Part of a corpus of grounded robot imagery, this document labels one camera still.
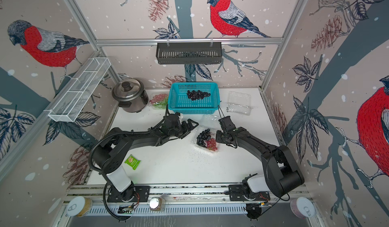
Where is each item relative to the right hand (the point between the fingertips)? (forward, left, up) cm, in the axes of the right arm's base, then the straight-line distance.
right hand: (219, 135), depth 91 cm
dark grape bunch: (-3, +10, +3) cm, 11 cm away
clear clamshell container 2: (+29, -17, -3) cm, 33 cm away
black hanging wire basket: (+51, +22, +26) cm, 61 cm away
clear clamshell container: (+13, +8, -5) cm, 16 cm away
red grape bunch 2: (+27, +43, +3) cm, 51 cm away
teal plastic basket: (+27, +28, -2) cm, 39 cm away
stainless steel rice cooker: (+20, +58, +15) cm, 63 cm away
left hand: (+2, +13, +7) cm, 15 cm away
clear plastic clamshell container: (+29, +49, +3) cm, 57 cm away
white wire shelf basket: (+4, +75, +29) cm, 81 cm away
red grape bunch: (-6, +5, 0) cm, 8 cm away
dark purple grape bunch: (+32, +16, +2) cm, 35 cm away
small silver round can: (-37, +29, +8) cm, 48 cm away
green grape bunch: (+22, +40, +1) cm, 46 cm away
